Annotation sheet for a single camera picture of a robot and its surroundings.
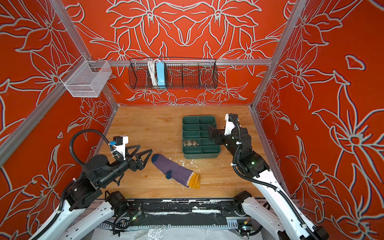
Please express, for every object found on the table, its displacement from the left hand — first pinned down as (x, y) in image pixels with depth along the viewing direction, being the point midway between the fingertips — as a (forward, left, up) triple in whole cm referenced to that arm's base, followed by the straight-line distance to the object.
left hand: (145, 148), depth 63 cm
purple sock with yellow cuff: (0, -13, -28) cm, 31 cm away
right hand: (+13, -30, +1) cm, 33 cm away
